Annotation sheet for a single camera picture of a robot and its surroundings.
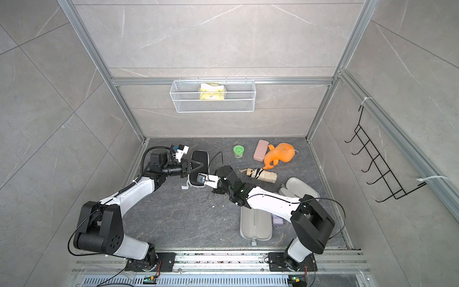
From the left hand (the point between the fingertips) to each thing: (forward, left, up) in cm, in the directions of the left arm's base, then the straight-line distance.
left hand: (202, 164), depth 81 cm
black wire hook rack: (-17, -70, +11) cm, 73 cm away
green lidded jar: (+21, -18, -17) cm, 33 cm away
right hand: (-2, -5, -5) cm, 7 cm away
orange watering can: (+18, -44, -15) cm, 50 cm away
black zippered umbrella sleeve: (+3, 0, +2) cm, 4 cm away
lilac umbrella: (-21, -34, -19) cm, 44 cm away
